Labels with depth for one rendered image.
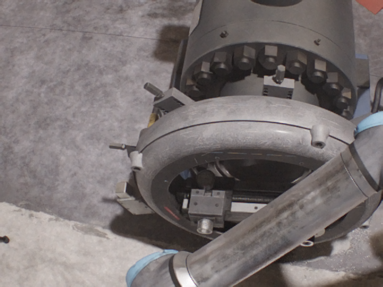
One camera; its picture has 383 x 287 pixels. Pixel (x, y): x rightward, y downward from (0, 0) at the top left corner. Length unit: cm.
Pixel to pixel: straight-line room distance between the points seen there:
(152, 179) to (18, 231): 100
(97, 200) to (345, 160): 155
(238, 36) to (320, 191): 75
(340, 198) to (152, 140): 65
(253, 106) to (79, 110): 141
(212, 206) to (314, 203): 61
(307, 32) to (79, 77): 139
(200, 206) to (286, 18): 61
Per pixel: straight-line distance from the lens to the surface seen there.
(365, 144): 122
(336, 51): 192
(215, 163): 194
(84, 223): 258
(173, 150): 165
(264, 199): 189
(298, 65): 182
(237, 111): 157
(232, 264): 131
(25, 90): 302
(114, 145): 195
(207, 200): 181
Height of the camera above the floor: 228
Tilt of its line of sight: 58 degrees down
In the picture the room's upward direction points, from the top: 9 degrees counter-clockwise
